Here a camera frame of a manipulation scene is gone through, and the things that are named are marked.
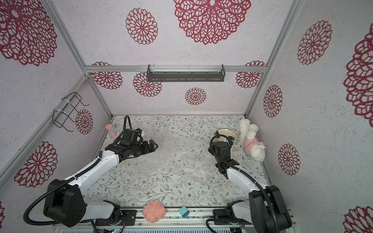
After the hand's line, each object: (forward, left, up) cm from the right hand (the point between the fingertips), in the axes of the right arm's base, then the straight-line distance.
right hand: (211, 142), depth 88 cm
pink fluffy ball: (-37, +30, -7) cm, 48 cm away
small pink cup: (+12, +70, -10) cm, 72 cm away
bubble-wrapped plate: (+18, -14, -13) cm, 26 cm away
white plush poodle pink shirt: (0, -26, -4) cm, 26 cm away
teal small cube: (-36, +16, -11) cm, 41 cm away
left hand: (-6, +35, +1) cm, 36 cm away
